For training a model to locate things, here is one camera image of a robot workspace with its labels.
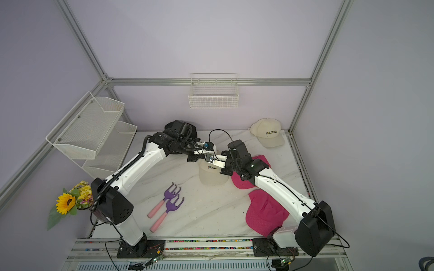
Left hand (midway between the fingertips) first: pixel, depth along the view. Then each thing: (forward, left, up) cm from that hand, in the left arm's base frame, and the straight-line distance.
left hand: (206, 154), depth 78 cm
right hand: (-2, -6, -3) cm, 7 cm away
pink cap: (-2, -18, -25) cm, 31 cm away
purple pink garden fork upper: (-10, +22, -24) cm, 34 cm away
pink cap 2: (-22, -28, -20) cm, 41 cm away
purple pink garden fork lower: (-16, +20, -25) cm, 35 cm away
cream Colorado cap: (+2, 0, -21) cm, 21 cm away
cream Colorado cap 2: (+33, -39, -19) cm, 55 cm away
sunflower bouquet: (-22, +47, +1) cm, 52 cm away
